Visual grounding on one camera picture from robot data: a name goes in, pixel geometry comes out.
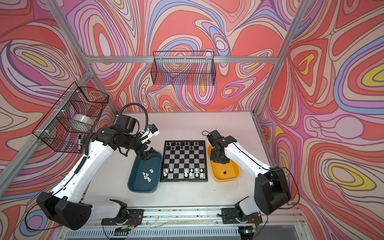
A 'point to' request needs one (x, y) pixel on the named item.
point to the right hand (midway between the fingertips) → (220, 163)
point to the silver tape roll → (84, 118)
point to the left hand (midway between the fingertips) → (154, 146)
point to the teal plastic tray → (145, 174)
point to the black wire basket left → (66, 128)
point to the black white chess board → (184, 161)
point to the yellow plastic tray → (221, 172)
